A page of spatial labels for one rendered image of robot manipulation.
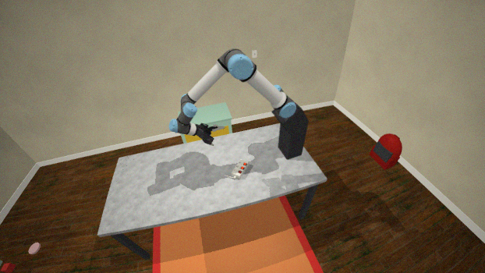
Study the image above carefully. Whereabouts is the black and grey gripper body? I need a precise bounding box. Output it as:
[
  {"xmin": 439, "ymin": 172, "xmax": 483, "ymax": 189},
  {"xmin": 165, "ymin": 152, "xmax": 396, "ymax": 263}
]
[{"xmin": 193, "ymin": 123, "xmax": 211, "ymax": 136}]

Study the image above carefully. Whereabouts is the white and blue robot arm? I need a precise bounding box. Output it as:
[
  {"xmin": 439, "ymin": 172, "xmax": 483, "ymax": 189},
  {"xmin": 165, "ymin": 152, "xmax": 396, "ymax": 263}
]
[{"xmin": 169, "ymin": 48, "xmax": 296, "ymax": 136}]

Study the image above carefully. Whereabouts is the white power strip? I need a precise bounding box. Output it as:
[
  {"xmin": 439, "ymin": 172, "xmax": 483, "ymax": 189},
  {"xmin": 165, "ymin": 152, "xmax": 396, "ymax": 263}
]
[{"xmin": 232, "ymin": 160, "xmax": 249, "ymax": 179}]

